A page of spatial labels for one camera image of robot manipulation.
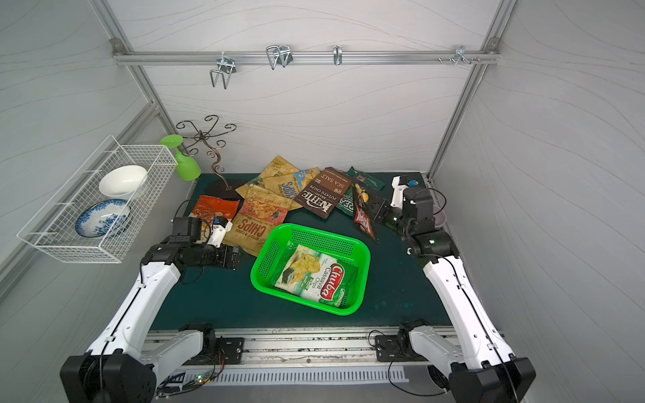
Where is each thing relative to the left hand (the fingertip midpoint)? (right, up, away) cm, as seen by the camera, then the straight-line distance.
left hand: (235, 254), depth 79 cm
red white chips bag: (-23, +13, +29) cm, 39 cm away
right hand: (+42, +17, -7) cm, 46 cm away
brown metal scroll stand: (-16, +42, +14) cm, 47 cm away
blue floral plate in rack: (-29, +13, -14) cm, 35 cm away
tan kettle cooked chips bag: (-1, +8, +24) cm, 26 cm away
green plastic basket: (+9, -3, +10) cm, 13 cm away
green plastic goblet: (-23, +29, +14) cm, 40 cm away
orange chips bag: (+1, +15, +28) cm, 32 cm away
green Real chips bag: (+38, +15, +29) cm, 50 cm away
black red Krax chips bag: (+41, +16, -4) cm, 44 cm away
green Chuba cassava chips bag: (+25, -9, +9) cm, 28 cm away
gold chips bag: (+6, +33, +41) cm, 53 cm away
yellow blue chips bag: (+10, +24, +36) cm, 45 cm away
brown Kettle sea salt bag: (+28, +20, +32) cm, 47 cm away
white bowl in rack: (-31, +23, -6) cm, 39 cm away
